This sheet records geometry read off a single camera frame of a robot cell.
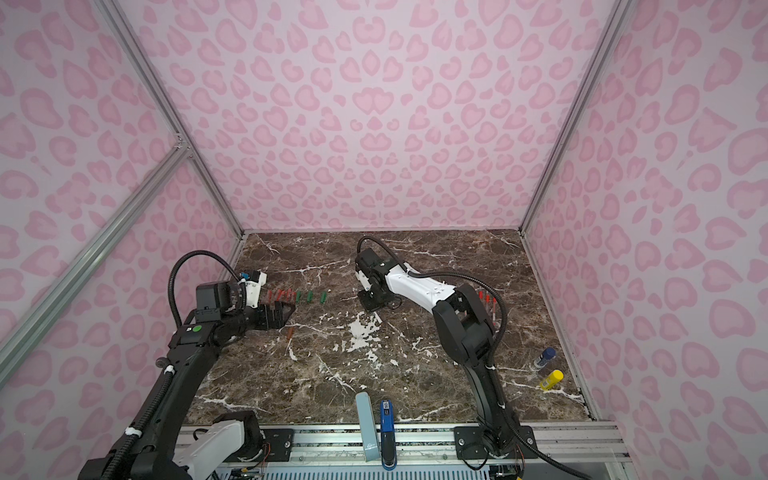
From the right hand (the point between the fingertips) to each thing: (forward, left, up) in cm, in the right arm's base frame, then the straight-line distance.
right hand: (371, 304), depth 93 cm
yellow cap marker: (-22, -48, +3) cm, 53 cm away
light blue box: (-33, -1, -3) cm, 33 cm away
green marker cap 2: (+5, +21, -5) cm, 23 cm away
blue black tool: (-35, -7, -2) cm, 36 cm away
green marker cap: (+5, +25, -4) cm, 26 cm away
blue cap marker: (-16, -49, +2) cm, 51 cm away
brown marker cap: (-7, +25, -4) cm, 26 cm away
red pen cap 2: (+5, +28, -4) cm, 29 cm away
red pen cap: (+6, +29, -4) cm, 30 cm away
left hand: (-7, +23, +12) cm, 27 cm away
